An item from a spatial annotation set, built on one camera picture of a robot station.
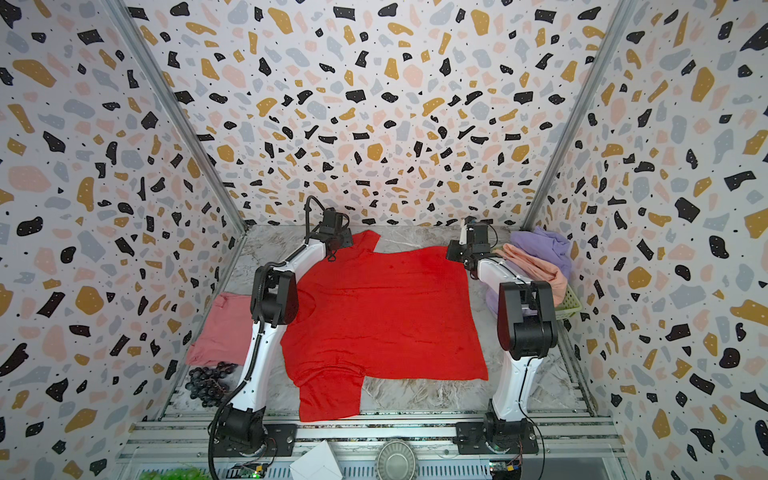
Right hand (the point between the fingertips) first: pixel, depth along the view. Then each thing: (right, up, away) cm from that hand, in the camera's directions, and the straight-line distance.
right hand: (447, 238), depth 99 cm
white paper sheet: (-34, -53, -32) cm, 71 cm away
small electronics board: (-51, -57, -29) cm, 82 cm away
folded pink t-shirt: (-70, -30, -7) cm, 76 cm away
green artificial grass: (-65, -54, -33) cm, 91 cm away
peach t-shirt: (+27, -10, -7) cm, 30 cm away
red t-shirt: (-22, -23, -8) cm, 33 cm away
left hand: (-37, +4, +13) cm, 39 cm away
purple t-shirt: (+33, -3, -2) cm, 34 cm away
